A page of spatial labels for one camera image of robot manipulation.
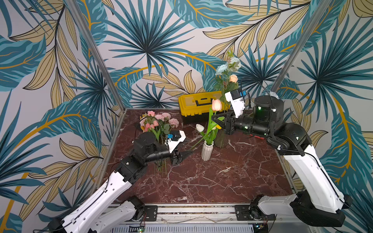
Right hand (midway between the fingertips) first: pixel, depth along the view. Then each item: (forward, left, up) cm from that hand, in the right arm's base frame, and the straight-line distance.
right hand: (212, 117), depth 55 cm
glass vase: (+14, -13, -38) cm, 42 cm away
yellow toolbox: (+34, +3, -28) cm, 44 cm away
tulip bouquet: (+8, -3, -25) cm, 27 cm away
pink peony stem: (+30, +41, -39) cm, 64 cm away
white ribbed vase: (+4, -2, -34) cm, 34 cm away
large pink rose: (+38, +35, -37) cm, 63 cm away
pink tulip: (+25, +35, -37) cm, 57 cm away
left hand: (-6, +9, -12) cm, 16 cm away
